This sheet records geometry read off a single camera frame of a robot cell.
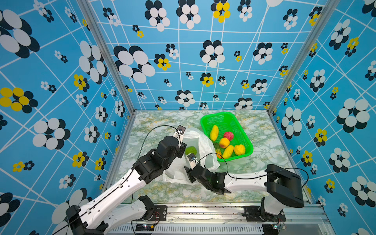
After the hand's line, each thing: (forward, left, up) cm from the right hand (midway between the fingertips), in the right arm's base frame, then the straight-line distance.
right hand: (188, 165), depth 82 cm
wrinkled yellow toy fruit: (+12, -32, -3) cm, 34 cm away
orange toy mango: (+13, -18, -4) cm, 22 cm away
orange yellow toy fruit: (+17, -23, -3) cm, 28 cm away
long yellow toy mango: (+25, -17, -4) cm, 31 cm away
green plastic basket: (+38, -29, -7) cm, 49 cm away
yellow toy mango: (+11, -25, -4) cm, 27 cm away
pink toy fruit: (+22, -27, -2) cm, 35 cm away
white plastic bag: (+3, -5, +19) cm, 20 cm away
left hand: (+6, +3, +20) cm, 21 cm away
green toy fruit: (+11, 0, -2) cm, 12 cm away
